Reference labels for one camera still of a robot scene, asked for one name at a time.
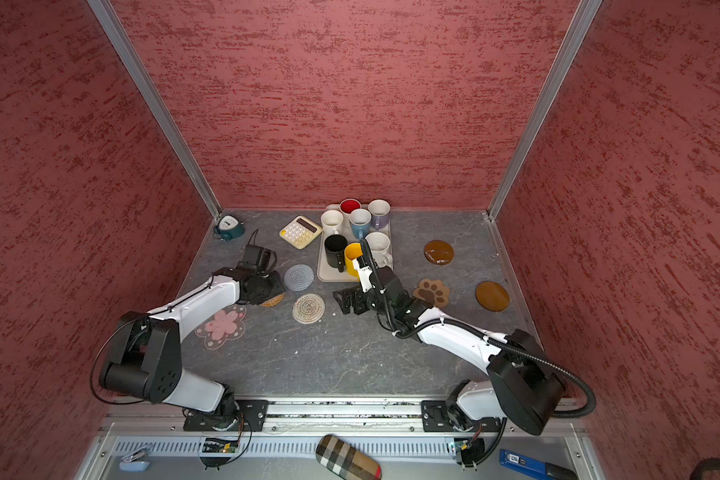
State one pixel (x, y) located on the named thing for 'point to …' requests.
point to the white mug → (331, 224)
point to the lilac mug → (379, 210)
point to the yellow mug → (352, 251)
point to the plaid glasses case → (345, 461)
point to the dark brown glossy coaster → (439, 252)
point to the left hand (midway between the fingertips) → (278, 293)
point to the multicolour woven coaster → (308, 308)
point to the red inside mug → (347, 206)
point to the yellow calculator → (300, 232)
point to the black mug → (335, 245)
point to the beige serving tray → (350, 232)
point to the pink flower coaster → (226, 325)
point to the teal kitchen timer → (229, 228)
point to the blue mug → (360, 221)
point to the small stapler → (135, 461)
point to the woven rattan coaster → (274, 301)
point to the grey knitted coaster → (298, 277)
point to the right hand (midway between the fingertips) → (345, 296)
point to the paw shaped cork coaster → (433, 292)
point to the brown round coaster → (492, 296)
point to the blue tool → (535, 468)
